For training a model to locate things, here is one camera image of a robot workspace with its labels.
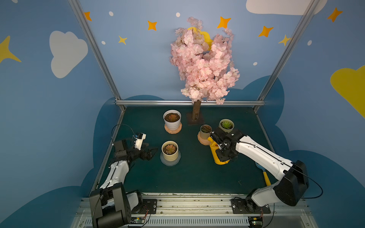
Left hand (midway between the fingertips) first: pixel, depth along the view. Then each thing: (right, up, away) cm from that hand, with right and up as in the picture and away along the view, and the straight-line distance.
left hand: (151, 145), depth 86 cm
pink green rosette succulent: (+11, -3, +3) cm, 12 cm away
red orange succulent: (+11, +18, +16) cm, 27 cm away
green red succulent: (+36, +10, +13) cm, 39 cm away
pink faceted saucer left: (+12, +7, +21) cm, 24 cm away
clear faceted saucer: (+12, -12, +4) cm, 18 cm away
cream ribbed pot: (+10, -8, +2) cm, 13 cm away
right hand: (+44, -5, -5) cm, 45 cm away
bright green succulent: (+51, +12, +16) cm, 54 cm away
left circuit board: (-4, -36, -14) cm, 39 cm away
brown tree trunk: (+29, +23, +20) cm, 42 cm away
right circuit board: (+57, -37, -14) cm, 70 cm away
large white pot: (+13, +12, +17) cm, 25 cm away
